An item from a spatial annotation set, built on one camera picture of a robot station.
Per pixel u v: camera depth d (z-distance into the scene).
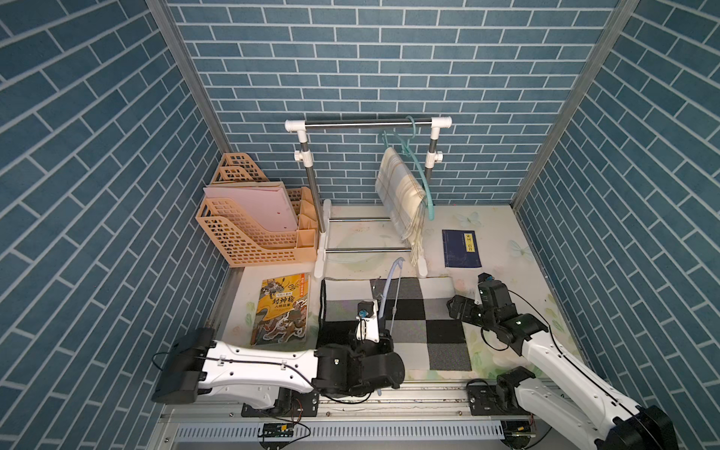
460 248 1.07
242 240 0.89
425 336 0.85
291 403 0.65
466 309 0.75
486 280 0.77
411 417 0.72
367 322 0.59
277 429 0.72
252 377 0.45
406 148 0.77
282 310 0.89
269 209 0.91
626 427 0.40
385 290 0.74
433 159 0.80
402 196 0.83
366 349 0.59
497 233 1.15
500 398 0.67
